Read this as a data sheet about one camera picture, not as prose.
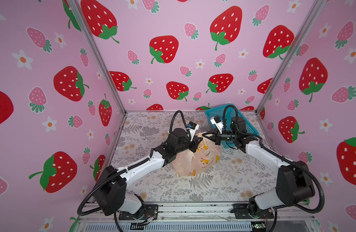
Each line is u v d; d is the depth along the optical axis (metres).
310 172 0.44
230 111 1.15
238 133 0.66
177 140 0.60
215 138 0.75
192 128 0.67
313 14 0.71
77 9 0.69
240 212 0.74
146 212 0.73
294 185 0.43
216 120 0.70
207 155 0.82
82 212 0.40
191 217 0.73
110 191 0.42
